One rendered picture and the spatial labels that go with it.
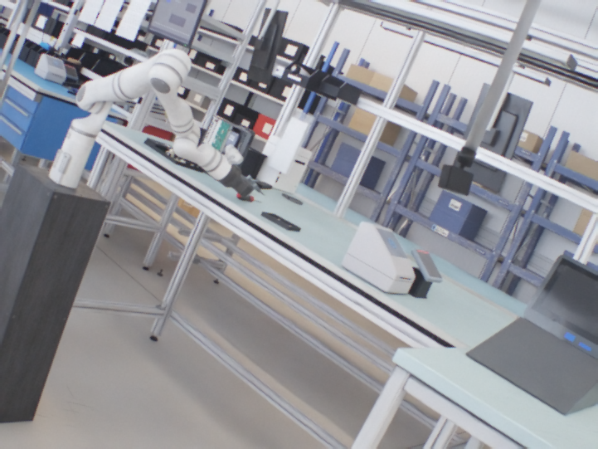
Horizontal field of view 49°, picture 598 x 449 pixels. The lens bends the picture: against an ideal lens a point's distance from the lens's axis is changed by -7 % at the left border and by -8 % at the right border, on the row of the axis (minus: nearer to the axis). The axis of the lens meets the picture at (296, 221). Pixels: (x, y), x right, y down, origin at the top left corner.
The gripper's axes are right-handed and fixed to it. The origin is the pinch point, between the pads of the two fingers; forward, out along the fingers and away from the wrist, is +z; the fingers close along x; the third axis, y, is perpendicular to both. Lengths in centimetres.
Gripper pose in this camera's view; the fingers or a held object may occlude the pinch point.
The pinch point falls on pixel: (262, 192)
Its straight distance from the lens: 228.3
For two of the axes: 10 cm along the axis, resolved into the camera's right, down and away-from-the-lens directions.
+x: 4.3, 5.4, -7.3
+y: -7.0, 7.0, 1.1
